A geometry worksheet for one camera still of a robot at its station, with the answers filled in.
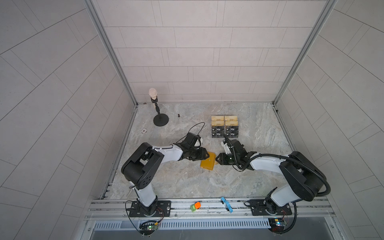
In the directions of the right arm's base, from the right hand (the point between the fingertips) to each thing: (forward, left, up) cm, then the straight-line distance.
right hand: (216, 160), depth 89 cm
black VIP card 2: (+18, -12, +6) cm, 22 cm away
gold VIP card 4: (+21, -12, +8) cm, 25 cm away
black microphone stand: (+31, +36, +4) cm, 48 cm away
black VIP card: (+18, -3, +6) cm, 20 cm away
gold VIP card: (+24, -3, +11) cm, 26 cm away
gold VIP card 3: (+21, -3, +9) cm, 23 cm away
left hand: (+2, +5, +1) cm, 5 cm away
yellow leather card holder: (-2, +5, +1) cm, 5 cm away
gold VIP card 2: (+23, -12, +10) cm, 28 cm away
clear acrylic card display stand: (+20, -10, +7) cm, 24 cm away
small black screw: (+34, +24, +4) cm, 42 cm away
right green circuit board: (-33, -23, -1) cm, 40 cm away
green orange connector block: (-24, +14, +3) cm, 28 cm away
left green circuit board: (-31, +35, +3) cm, 47 cm away
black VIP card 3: (+15, -12, +3) cm, 20 cm away
